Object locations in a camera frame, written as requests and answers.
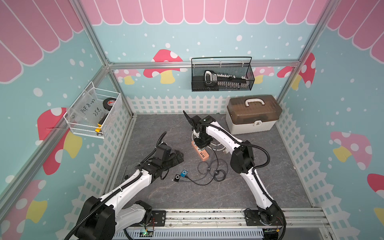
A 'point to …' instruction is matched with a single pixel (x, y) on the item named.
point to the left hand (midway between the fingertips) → (178, 160)
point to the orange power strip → (203, 154)
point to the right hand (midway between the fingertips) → (202, 146)
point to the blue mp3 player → (183, 173)
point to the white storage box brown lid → (252, 114)
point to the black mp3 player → (177, 178)
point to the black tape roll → (108, 102)
